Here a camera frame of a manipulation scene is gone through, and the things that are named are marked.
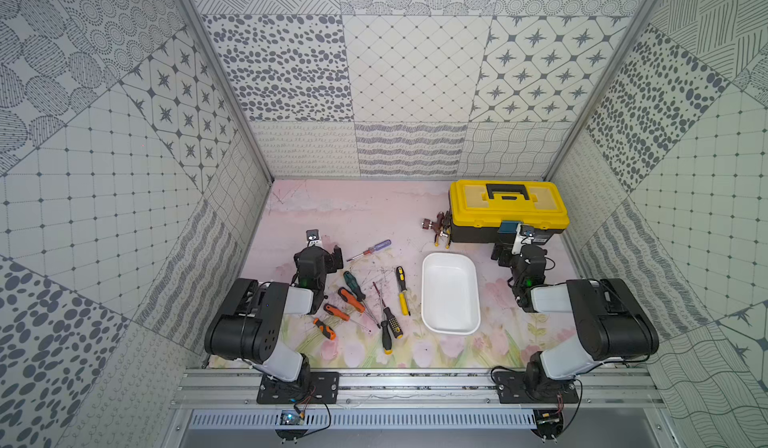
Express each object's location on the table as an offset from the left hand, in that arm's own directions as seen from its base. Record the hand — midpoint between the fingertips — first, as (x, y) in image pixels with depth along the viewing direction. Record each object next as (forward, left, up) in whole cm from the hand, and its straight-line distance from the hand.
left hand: (320, 245), depth 94 cm
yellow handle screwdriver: (-16, -27, -6) cm, 32 cm away
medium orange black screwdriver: (-19, -5, -5) cm, 20 cm away
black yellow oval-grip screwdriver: (-7, -26, -5) cm, 27 cm away
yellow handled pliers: (+12, -41, -5) cm, 43 cm away
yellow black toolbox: (+8, -50, +10) cm, 52 cm away
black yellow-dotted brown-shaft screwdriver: (-23, -25, -5) cm, 34 cm away
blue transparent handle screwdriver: (+2, -16, -5) cm, 17 cm away
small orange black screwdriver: (-25, -5, -5) cm, 26 cm away
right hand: (+2, -62, -1) cm, 62 cm away
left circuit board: (-44, 0, -8) cm, 45 cm away
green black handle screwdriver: (-13, -14, -6) cm, 20 cm away
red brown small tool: (+12, -35, -4) cm, 38 cm away
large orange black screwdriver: (-15, -10, -5) cm, 18 cm away
